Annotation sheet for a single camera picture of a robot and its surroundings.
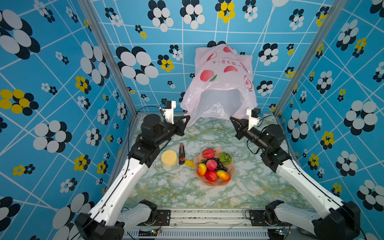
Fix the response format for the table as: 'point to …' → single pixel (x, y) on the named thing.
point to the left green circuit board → (148, 232)
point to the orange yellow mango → (223, 175)
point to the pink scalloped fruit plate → (231, 169)
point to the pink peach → (211, 164)
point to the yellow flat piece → (190, 163)
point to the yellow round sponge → (169, 158)
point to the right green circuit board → (275, 234)
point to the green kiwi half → (225, 158)
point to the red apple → (211, 176)
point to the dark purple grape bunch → (219, 166)
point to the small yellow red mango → (202, 169)
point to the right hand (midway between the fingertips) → (232, 118)
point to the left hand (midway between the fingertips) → (190, 117)
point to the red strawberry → (209, 153)
